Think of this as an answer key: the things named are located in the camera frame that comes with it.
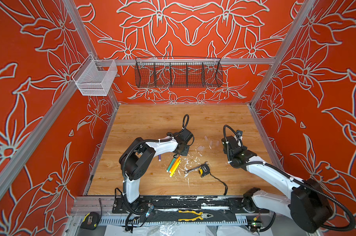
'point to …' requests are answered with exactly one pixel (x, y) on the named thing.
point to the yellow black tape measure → (204, 170)
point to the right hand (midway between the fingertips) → (231, 144)
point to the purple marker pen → (159, 158)
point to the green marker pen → (171, 164)
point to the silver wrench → (186, 171)
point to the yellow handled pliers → (200, 215)
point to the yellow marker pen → (175, 169)
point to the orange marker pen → (174, 164)
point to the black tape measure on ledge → (90, 221)
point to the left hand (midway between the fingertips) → (183, 149)
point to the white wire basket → (94, 77)
